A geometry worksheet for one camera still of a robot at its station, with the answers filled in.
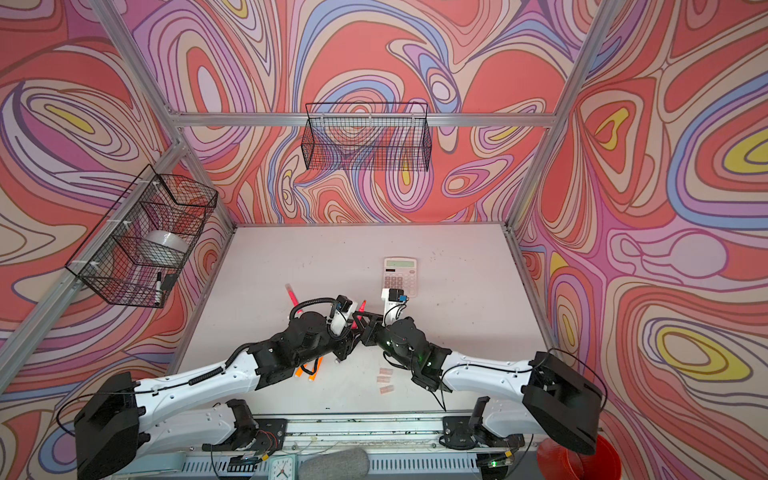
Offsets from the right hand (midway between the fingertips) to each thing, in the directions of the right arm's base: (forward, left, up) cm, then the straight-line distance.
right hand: (355, 321), depth 76 cm
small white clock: (-29, +17, -14) cm, 36 cm away
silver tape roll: (+16, +45, +16) cm, 51 cm away
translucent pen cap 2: (-7, -7, -16) cm, 19 cm away
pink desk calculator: (+25, -14, -13) cm, 32 cm away
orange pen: (-14, +9, +1) cm, 16 cm away
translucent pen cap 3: (-10, -7, -17) cm, 20 cm away
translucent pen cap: (+22, +25, -15) cm, 37 cm away
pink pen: (+2, -2, +3) cm, 4 cm away
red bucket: (-30, -48, -19) cm, 60 cm away
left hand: (-1, -3, -1) cm, 3 cm away
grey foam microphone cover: (-29, +2, -12) cm, 32 cm away
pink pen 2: (+17, +23, -15) cm, 33 cm away
